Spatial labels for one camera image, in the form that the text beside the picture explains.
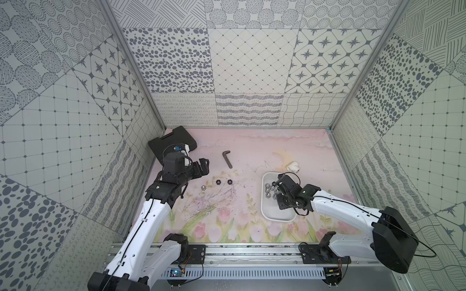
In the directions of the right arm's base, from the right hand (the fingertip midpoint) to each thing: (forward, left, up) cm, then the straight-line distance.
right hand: (284, 201), depth 85 cm
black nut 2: (+12, +27, -3) cm, 30 cm away
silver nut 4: (+8, +41, -2) cm, 41 cm away
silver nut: (+9, +7, -2) cm, 12 cm away
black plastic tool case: (+41, +60, +3) cm, 72 cm away
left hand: (+9, +39, +21) cm, 45 cm away
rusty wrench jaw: (+27, +30, -3) cm, 40 cm away
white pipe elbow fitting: (+20, -8, 0) cm, 22 cm away
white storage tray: (0, +6, -7) cm, 9 cm away
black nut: (+12, +33, -3) cm, 35 cm away
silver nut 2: (+8, +7, -3) cm, 11 cm away
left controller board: (-28, +47, -5) cm, 55 cm away
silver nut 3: (+4, +7, -3) cm, 9 cm away
